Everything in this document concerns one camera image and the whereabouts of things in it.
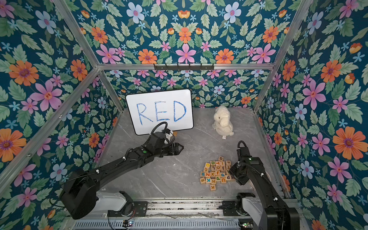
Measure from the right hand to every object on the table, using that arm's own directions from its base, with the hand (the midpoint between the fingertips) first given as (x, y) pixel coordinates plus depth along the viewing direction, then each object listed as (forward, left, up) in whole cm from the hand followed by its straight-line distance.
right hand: (234, 174), depth 82 cm
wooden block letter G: (+10, +7, -1) cm, 12 cm away
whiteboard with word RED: (+36, +37, +18) cm, 55 cm away
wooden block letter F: (+8, +2, -2) cm, 8 cm away
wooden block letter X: (0, +12, -2) cm, 13 cm away
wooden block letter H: (-4, +12, -1) cm, 13 cm away
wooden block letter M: (0, +18, -1) cm, 18 cm away
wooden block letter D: (+7, +12, -1) cm, 14 cm away
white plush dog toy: (+26, +6, +14) cm, 30 cm away
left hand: (+11, +31, +11) cm, 34 cm away
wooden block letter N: (-1, +15, -1) cm, 15 cm away
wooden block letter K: (-7, +13, -1) cm, 15 cm away
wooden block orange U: (-3, +6, -1) cm, 7 cm away
